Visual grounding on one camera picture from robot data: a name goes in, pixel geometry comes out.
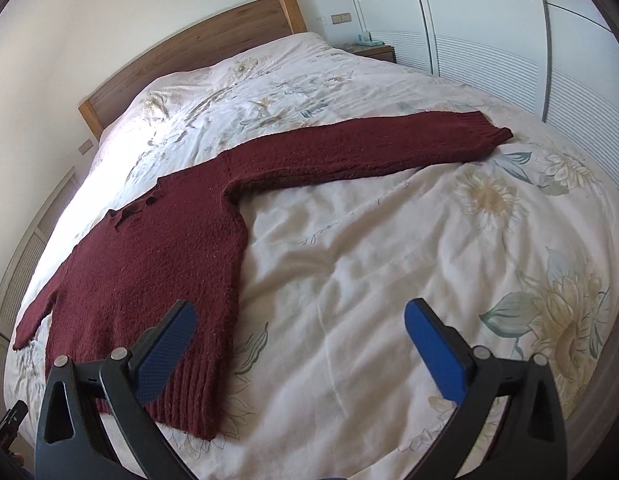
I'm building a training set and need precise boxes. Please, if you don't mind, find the beige wall switch left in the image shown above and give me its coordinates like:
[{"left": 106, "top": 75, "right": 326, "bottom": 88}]
[{"left": 78, "top": 139, "right": 94, "bottom": 155}]

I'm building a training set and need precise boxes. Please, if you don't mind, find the beige wall switch right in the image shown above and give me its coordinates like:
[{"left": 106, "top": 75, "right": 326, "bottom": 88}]
[{"left": 331, "top": 13, "right": 352, "bottom": 25}]

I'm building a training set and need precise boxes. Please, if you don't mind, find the white sliding wardrobe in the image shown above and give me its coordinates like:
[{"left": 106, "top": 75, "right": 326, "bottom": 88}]
[{"left": 354, "top": 0, "right": 619, "bottom": 155}]

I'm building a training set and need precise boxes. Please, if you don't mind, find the beige wall switch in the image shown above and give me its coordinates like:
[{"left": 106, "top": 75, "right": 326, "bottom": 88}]
[
  {"left": 78, "top": 139, "right": 94, "bottom": 155},
  {"left": 331, "top": 13, "right": 352, "bottom": 25}
]

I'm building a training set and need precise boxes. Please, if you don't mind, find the floral white bed duvet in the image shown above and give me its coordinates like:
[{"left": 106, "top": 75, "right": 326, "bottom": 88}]
[{"left": 26, "top": 33, "right": 619, "bottom": 479}]

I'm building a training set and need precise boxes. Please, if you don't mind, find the white louvered radiator cover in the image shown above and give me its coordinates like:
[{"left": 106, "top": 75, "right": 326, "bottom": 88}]
[{"left": 0, "top": 169, "right": 79, "bottom": 410}]

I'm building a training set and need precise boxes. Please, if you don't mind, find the wooden nightstand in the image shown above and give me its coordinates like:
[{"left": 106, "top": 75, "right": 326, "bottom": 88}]
[{"left": 340, "top": 32, "right": 396, "bottom": 63}]

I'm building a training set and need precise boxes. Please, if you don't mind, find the dark red knit sweater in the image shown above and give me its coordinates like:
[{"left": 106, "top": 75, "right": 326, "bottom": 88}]
[{"left": 13, "top": 112, "right": 512, "bottom": 440}]

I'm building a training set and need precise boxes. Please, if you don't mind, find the wooden headboard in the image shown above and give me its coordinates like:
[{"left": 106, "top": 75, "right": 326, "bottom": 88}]
[{"left": 78, "top": 0, "right": 307, "bottom": 139}]

